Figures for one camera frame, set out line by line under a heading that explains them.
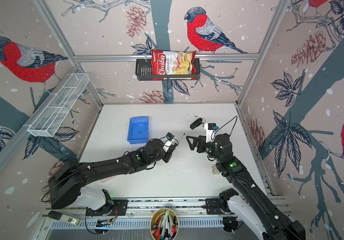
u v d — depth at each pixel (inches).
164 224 24.8
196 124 41.1
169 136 27.4
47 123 27.9
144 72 37.1
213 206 28.7
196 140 25.8
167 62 34.5
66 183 16.5
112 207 28.4
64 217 26.8
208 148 25.4
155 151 24.4
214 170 32.2
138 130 41.2
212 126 25.7
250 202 18.3
